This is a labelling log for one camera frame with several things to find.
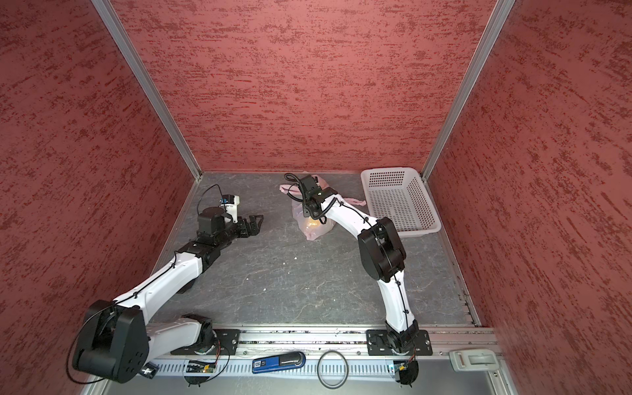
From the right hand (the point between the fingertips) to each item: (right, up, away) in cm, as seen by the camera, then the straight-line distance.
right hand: (314, 211), depth 96 cm
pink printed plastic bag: (-2, -5, -1) cm, 6 cm away
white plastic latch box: (+49, -43, -25) cm, 69 cm away
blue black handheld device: (-9, -41, -29) cm, 51 cm away
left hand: (-22, -3, -10) cm, 24 cm away
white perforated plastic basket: (+40, +7, +17) cm, 44 cm away
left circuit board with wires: (-35, -46, -23) cm, 62 cm away
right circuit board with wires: (+28, -46, -25) cm, 60 cm away
